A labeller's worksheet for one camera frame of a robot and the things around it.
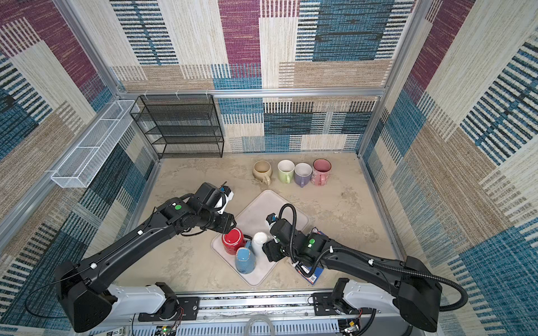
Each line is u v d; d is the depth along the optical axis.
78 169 0.71
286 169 1.03
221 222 0.67
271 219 0.71
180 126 1.09
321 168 1.04
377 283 0.45
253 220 0.97
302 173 1.08
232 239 0.81
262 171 1.03
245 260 0.74
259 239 0.79
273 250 0.69
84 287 0.39
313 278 0.78
